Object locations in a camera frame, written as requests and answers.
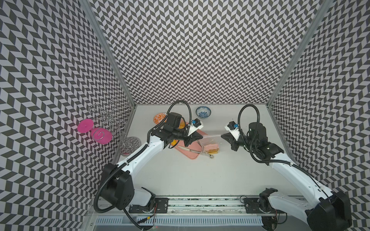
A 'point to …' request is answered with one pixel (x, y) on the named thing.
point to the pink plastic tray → (194, 146)
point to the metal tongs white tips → (211, 156)
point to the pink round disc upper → (85, 125)
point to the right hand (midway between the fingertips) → (224, 137)
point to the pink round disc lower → (101, 135)
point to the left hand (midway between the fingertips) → (200, 137)
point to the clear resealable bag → (209, 145)
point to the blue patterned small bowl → (203, 112)
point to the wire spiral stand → (112, 111)
